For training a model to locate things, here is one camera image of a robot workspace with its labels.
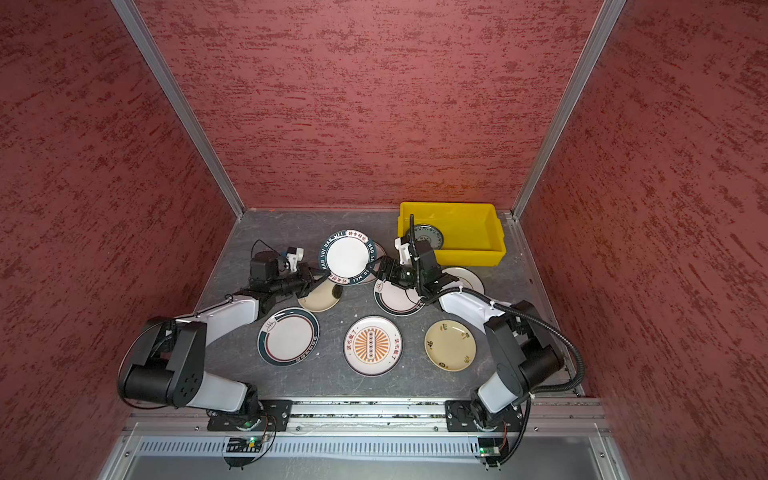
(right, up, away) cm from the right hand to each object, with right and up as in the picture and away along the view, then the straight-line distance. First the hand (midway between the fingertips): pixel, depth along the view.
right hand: (371, 276), depth 85 cm
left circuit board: (-31, -42, -12) cm, 54 cm away
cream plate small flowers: (+23, -20, 0) cm, 31 cm away
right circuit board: (+30, -41, -15) cm, 52 cm away
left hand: (-12, -1, +2) cm, 12 cm away
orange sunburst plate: (0, -21, 0) cm, 21 cm away
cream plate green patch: (-16, -8, +9) cm, 21 cm away
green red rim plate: (-26, -18, +3) cm, 32 cm away
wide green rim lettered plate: (-8, +6, +5) cm, 11 cm away
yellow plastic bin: (+37, +13, +28) cm, 48 cm away
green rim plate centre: (+8, -9, +11) cm, 16 cm away
